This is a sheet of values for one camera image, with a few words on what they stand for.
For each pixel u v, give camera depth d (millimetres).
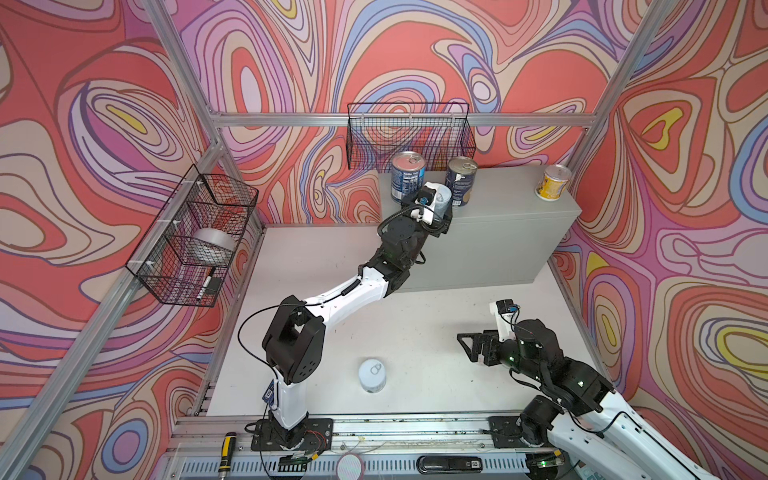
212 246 706
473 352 650
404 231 582
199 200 804
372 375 782
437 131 958
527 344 542
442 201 703
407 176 703
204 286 728
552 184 740
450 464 662
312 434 731
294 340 478
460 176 703
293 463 718
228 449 702
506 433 724
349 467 653
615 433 469
